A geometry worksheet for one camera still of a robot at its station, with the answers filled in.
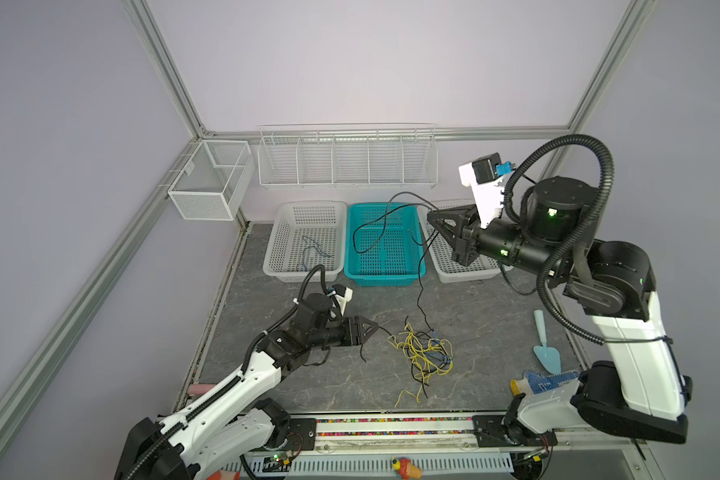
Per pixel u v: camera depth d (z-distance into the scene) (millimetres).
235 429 567
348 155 986
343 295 713
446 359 794
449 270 936
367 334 706
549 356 865
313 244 1118
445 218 472
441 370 807
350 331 656
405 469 667
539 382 809
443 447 735
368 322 717
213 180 1021
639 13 697
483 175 380
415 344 807
